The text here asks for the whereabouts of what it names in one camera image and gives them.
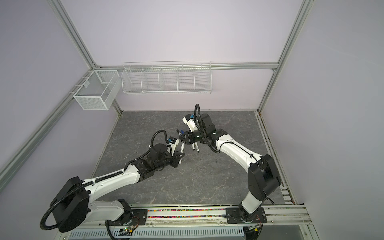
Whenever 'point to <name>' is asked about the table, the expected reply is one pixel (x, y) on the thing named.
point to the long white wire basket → (167, 77)
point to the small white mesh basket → (99, 91)
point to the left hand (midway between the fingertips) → (183, 155)
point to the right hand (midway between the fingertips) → (181, 138)
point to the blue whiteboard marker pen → (182, 132)
